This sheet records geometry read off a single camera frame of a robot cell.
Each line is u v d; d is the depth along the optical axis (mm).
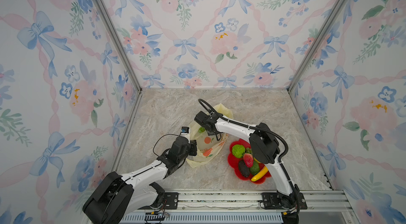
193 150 764
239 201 762
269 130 575
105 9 799
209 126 694
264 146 548
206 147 885
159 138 718
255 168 797
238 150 830
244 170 788
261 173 767
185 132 751
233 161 827
